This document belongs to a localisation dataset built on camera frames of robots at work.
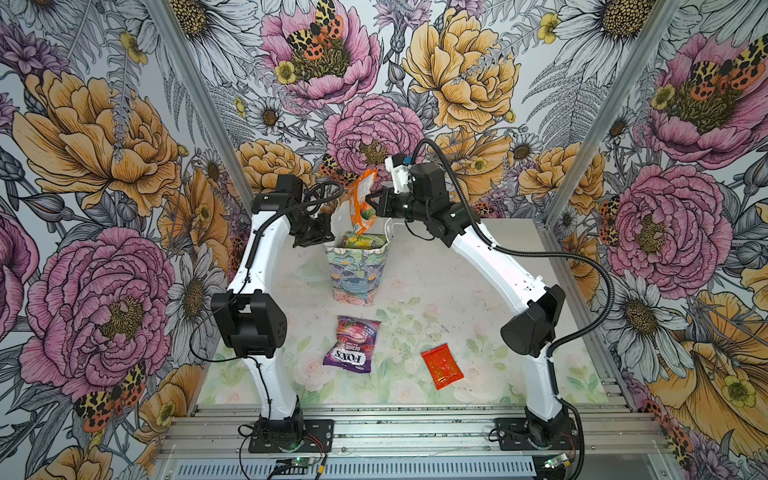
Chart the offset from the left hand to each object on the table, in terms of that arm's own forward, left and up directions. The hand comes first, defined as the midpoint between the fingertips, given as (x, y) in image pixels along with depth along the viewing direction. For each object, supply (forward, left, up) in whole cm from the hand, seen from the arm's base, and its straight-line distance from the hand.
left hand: (331, 245), depth 85 cm
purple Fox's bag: (-20, -6, -21) cm, 29 cm away
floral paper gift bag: (-5, -7, -3) cm, 9 cm away
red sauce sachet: (-26, -31, -22) cm, 46 cm away
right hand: (+2, -10, +13) cm, 17 cm away
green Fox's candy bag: (+7, -5, -6) cm, 11 cm away
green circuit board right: (-48, -55, -23) cm, 76 cm away
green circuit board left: (-47, +5, -23) cm, 53 cm away
